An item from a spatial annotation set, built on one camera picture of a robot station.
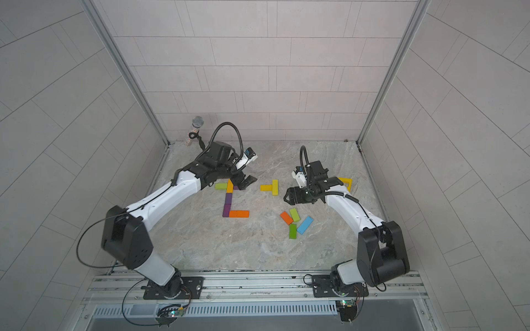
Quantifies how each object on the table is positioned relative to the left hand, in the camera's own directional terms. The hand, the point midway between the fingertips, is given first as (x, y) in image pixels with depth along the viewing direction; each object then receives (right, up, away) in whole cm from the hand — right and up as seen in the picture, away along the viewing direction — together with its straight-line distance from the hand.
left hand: (253, 168), depth 83 cm
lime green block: (+17, -21, +6) cm, 27 cm away
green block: (+16, -26, +2) cm, 31 cm away
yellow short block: (+4, -10, +14) cm, 17 cm away
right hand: (+16, -12, +1) cm, 20 cm away
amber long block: (-13, -9, +13) cm, 20 cm away
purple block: (-5, -6, -11) cm, 14 cm away
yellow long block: (+9, -9, +13) cm, 19 cm away
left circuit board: (-26, -47, -18) cm, 56 cm away
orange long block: (-7, -20, +5) cm, 22 cm away
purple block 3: (-13, -19, +6) cm, 24 cm away
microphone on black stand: (-24, +19, +3) cm, 31 cm away
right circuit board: (+34, -47, -14) cm, 60 cm away
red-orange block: (+14, -22, +5) cm, 26 cm away
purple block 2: (-13, -14, +10) cm, 22 cm away
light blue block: (+22, -24, +3) cm, 33 cm away
